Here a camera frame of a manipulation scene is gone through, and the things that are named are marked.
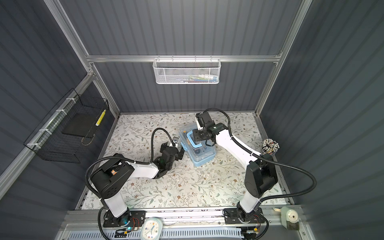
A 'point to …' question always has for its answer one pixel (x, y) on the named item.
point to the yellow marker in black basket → (97, 124)
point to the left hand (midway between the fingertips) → (174, 145)
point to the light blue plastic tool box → (197, 152)
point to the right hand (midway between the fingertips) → (198, 135)
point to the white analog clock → (151, 229)
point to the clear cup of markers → (270, 146)
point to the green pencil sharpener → (289, 218)
